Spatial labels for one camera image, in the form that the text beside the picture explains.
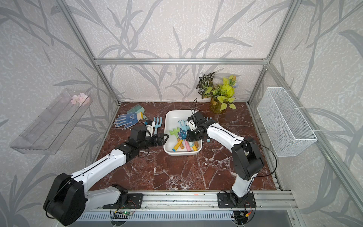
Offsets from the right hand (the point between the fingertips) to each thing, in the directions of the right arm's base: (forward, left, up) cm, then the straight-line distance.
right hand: (187, 137), depth 89 cm
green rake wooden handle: (+9, +9, -7) cm, 15 cm away
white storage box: (+21, +12, -7) cm, 26 cm away
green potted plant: (+28, -25, +10) cm, 38 cm away
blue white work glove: (+21, +47, -8) cm, 52 cm away
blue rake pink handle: (-2, 0, -8) cm, 8 cm away
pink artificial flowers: (+10, +57, +25) cm, 63 cm away
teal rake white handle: (+6, +2, +4) cm, 8 cm away
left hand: (-2, +14, +5) cm, 15 cm away
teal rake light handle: (+2, -14, -8) cm, 16 cm away
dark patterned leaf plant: (+40, -13, +13) cm, 44 cm away
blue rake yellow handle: (+7, +3, -8) cm, 11 cm away
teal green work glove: (+32, +43, -8) cm, 54 cm away
